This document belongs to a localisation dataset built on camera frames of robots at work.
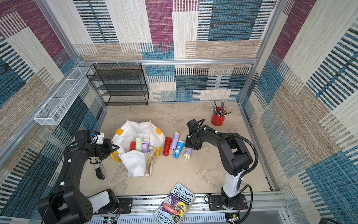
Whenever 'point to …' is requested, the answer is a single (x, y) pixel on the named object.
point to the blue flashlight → (178, 149)
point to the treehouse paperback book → (176, 206)
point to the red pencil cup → (217, 117)
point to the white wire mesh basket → (53, 113)
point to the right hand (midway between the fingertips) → (191, 148)
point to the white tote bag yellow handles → (138, 164)
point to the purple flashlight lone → (145, 145)
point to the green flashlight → (139, 144)
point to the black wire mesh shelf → (120, 83)
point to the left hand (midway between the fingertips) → (119, 146)
